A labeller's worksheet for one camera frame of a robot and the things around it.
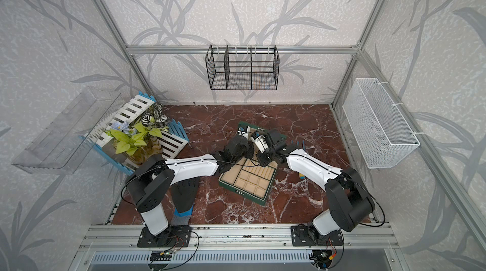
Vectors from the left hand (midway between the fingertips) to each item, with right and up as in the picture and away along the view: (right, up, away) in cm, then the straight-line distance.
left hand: (254, 143), depth 89 cm
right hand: (+2, -4, -1) cm, 5 cm away
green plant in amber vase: (-44, +2, -17) cm, 47 cm away
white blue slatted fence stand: (-53, +15, -8) cm, 56 cm away
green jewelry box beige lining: (-2, -15, -5) cm, 16 cm away
